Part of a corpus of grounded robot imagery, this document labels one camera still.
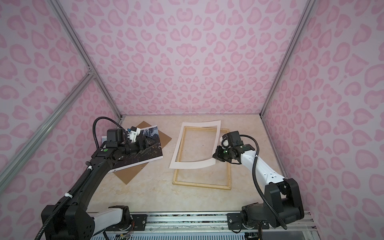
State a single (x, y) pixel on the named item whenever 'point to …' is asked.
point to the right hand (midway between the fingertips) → (213, 154)
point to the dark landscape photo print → (154, 152)
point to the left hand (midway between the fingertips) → (154, 143)
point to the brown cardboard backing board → (126, 174)
